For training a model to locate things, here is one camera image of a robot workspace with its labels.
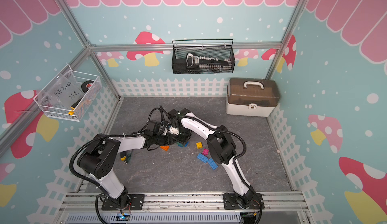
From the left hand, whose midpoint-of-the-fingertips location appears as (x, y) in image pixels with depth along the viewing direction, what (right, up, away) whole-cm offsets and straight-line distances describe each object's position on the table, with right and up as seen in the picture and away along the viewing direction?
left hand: (177, 142), depth 92 cm
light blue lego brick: (+16, -8, -5) cm, 18 cm away
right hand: (+5, +1, -1) cm, 6 cm away
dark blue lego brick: (+6, 0, -1) cm, 6 cm away
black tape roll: (-46, +33, -13) cm, 58 cm away
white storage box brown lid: (+46, +28, -1) cm, 54 cm away
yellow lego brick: (+14, -2, 0) cm, 14 cm away
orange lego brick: (-7, -3, -1) cm, 7 cm away
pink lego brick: (+17, -5, -3) cm, 18 cm away
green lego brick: (+1, 0, -1) cm, 2 cm away
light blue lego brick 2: (+22, -11, -7) cm, 25 cm away
